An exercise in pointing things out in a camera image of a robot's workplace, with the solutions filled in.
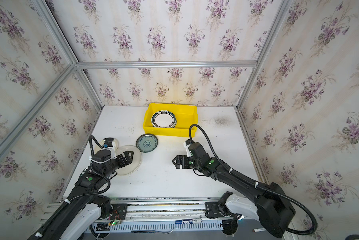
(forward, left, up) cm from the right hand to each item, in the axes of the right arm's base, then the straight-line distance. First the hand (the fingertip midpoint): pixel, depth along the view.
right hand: (177, 162), depth 79 cm
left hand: (+5, +27, +3) cm, 28 cm away
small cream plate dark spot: (+1, +37, +15) cm, 40 cm away
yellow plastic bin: (+44, -8, -10) cm, 46 cm away
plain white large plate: (+1, +27, -9) cm, 28 cm away
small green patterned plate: (+19, +20, -9) cm, 29 cm away
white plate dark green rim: (+37, +10, -7) cm, 39 cm away
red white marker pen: (-30, -38, -11) cm, 49 cm away
